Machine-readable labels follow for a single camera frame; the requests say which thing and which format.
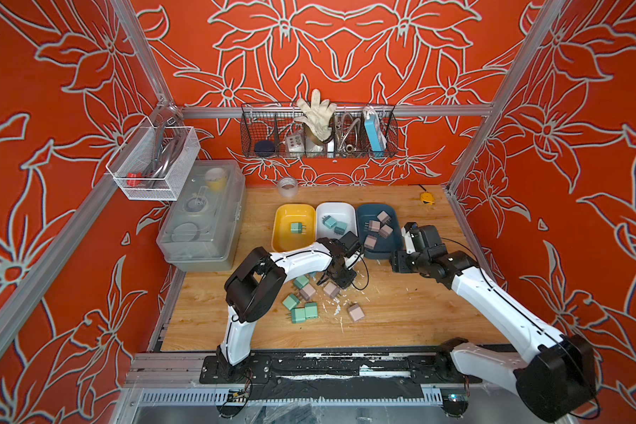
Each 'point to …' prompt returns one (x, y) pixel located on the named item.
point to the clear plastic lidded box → (203, 230)
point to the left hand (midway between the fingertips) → (347, 278)
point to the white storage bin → (335, 218)
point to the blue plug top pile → (329, 221)
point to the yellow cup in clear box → (215, 179)
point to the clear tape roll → (287, 186)
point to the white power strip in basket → (295, 143)
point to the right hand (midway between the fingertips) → (394, 257)
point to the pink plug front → (356, 312)
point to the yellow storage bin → (282, 239)
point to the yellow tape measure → (427, 198)
